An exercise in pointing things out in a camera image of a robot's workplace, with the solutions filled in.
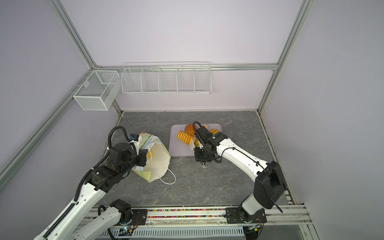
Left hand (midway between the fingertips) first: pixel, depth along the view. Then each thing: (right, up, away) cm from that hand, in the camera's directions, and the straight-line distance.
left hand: (146, 152), depth 74 cm
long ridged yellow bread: (+18, +5, +25) cm, 31 cm away
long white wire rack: (+7, +45, +25) cm, 52 cm away
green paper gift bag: (+3, -6, +12) cm, 13 cm away
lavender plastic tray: (+13, -2, +25) cm, 28 cm away
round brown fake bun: (+20, +11, +31) cm, 38 cm away
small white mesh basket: (-44, +38, +31) cm, 66 cm away
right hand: (+26, -5, +6) cm, 27 cm away
